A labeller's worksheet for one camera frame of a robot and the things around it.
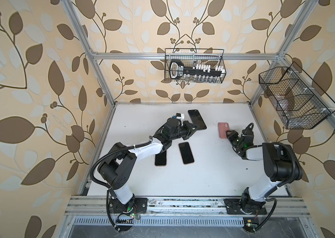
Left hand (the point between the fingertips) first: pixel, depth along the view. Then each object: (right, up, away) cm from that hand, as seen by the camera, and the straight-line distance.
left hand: (202, 125), depth 77 cm
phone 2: (-7, -19, +18) cm, 27 cm away
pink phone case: (+21, -3, +29) cm, 36 cm away
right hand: (+21, -7, +21) cm, 30 cm away
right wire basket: (+48, +11, -4) cm, 49 cm away
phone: (-23, -21, +13) cm, 34 cm away
